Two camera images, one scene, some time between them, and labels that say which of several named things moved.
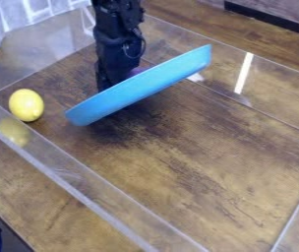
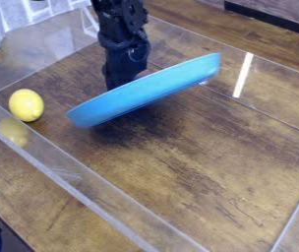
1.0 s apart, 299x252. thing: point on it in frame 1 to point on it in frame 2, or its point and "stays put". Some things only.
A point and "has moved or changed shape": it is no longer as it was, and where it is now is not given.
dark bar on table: x=266 y=18 stays put
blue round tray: x=140 y=85 has moved or changed shape
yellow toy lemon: x=27 y=104 stays put
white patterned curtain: x=5 y=15 stays put
